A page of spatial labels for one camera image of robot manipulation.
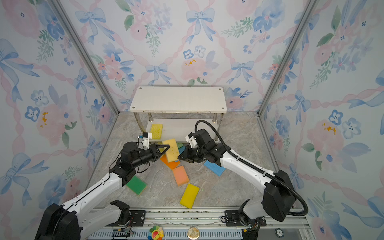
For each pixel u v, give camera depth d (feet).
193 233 2.30
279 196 1.34
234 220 2.40
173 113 3.97
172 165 3.01
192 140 2.40
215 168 2.96
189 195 2.63
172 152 2.45
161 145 2.41
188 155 2.17
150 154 2.26
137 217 2.44
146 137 2.39
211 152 1.92
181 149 2.48
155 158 2.26
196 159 2.19
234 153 1.74
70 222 1.28
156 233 2.27
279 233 2.31
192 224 2.40
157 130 3.28
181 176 2.83
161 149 2.36
